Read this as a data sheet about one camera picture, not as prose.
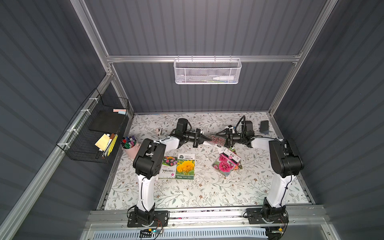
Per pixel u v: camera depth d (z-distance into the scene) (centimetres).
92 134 74
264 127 108
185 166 91
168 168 91
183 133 81
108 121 78
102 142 69
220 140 88
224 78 87
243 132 81
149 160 55
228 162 93
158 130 108
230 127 94
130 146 87
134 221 72
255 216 74
